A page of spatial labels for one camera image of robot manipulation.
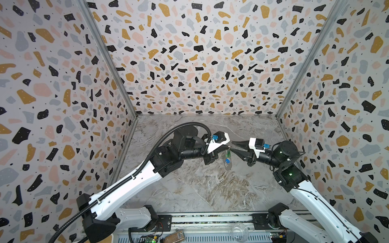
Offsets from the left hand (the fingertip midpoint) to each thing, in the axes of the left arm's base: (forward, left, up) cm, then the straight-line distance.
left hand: (229, 143), depth 57 cm
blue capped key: (+13, -6, -40) cm, 42 cm away
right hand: (+1, -2, -2) cm, 3 cm away
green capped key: (-1, -1, -6) cm, 7 cm away
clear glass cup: (-25, -8, -39) cm, 46 cm away
